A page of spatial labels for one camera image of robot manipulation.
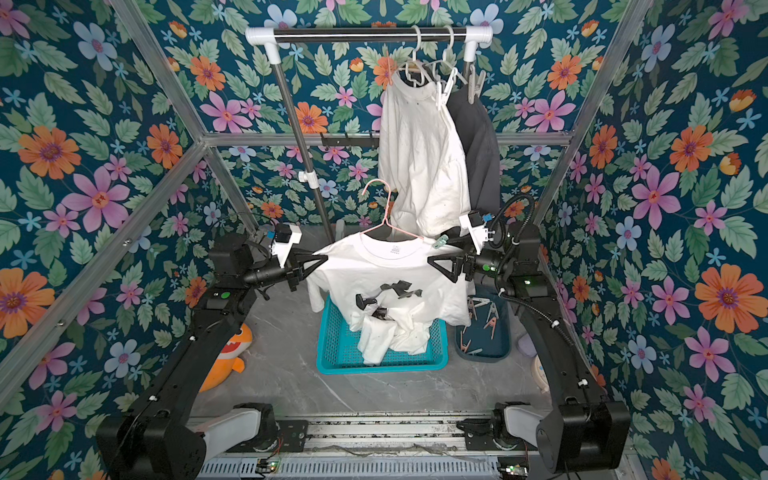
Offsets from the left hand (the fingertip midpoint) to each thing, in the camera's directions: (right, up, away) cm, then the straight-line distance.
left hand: (324, 256), depth 69 cm
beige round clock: (+56, -33, +12) cm, 66 cm away
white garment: (+14, -11, +14) cm, 23 cm away
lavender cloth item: (+54, -26, +17) cm, 63 cm away
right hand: (+29, +2, 0) cm, 29 cm away
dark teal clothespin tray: (+45, -26, +22) cm, 56 cm away
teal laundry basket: (-1, -29, +19) cm, 35 cm away
